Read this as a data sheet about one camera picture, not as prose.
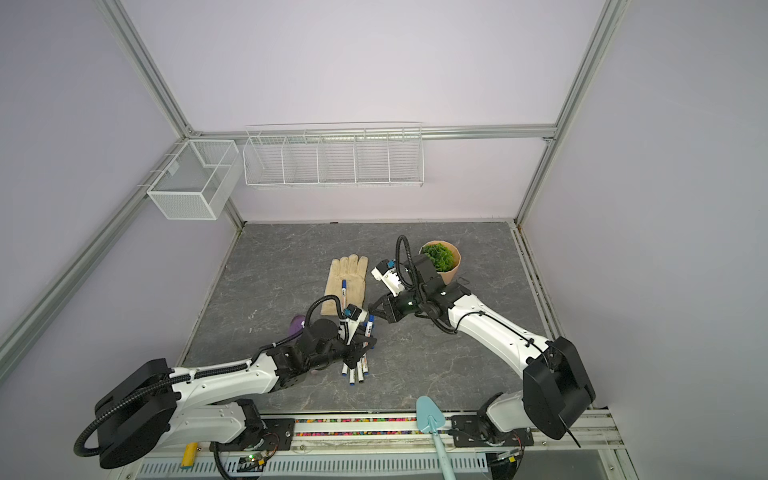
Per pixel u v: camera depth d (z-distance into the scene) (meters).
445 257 0.96
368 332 0.77
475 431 0.74
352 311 0.71
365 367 0.83
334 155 1.06
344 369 0.71
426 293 0.63
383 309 0.72
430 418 0.74
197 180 0.96
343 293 0.99
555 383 0.41
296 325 0.91
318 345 0.62
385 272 0.71
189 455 0.69
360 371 0.83
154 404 0.41
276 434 0.74
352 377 0.82
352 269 1.06
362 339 0.76
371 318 0.77
